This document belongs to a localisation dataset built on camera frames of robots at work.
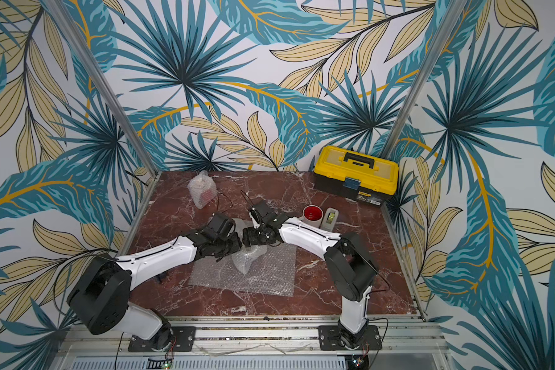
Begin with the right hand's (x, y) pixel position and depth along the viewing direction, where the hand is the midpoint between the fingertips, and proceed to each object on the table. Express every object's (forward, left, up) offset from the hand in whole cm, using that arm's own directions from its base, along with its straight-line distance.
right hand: (250, 238), depth 88 cm
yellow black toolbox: (+25, -43, +8) cm, 51 cm away
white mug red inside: (+12, -26, -3) cm, 29 cm away
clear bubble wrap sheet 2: (-9, -6, -7) cm, 13 cm away
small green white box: (+10, -33, -3) cm, 34 cm away
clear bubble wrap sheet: (+25, +23, +2) cm, 33 cm away
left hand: (-3, +4, -1) cm, 5 cm away
